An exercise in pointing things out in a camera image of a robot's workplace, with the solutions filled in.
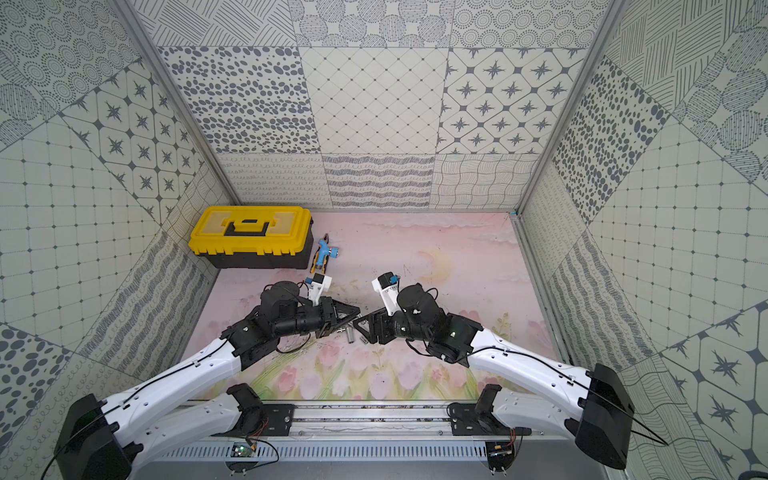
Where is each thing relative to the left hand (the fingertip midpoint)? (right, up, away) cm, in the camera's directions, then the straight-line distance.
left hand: (360, 306), depth 70 cm
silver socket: (0, -14, +16) cm, 22 cm away
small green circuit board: (-30, -36, +2) cm, 47 cm away
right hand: (+1, -4, +2) cm, 5 cm away
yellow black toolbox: (-36, +16, +22) cm, 45 cm away
